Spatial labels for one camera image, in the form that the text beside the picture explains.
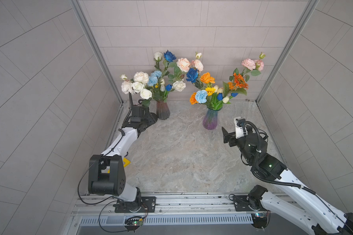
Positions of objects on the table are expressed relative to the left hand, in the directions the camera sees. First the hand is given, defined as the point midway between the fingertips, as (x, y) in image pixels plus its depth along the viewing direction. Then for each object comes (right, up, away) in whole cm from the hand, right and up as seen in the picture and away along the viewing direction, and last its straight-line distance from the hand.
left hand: (153, 116), depth 90 cm
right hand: (+42, -4, -19) cm, 46 cm away
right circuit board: (+55, -48, -21) cm, 77 cm away
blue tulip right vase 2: (+47, +12, -12) cm, 50 cm away
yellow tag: (-14, -27, -6) cm, 31 cm away
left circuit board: (-4, -47, -25) cm, 54 cm away
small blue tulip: (+11, +16, -10) cm, 22 cm away
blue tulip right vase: (+39, +12, -10) cm, 42 cm away
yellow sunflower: (+35, +15, -6) cm, 38 cm away
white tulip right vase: (+42, +10, -11) cm, 45 cm away
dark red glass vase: (+4, +4, +18) cm, 18 cm away
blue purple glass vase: (+36, -2, +4) cm, 37 cm away
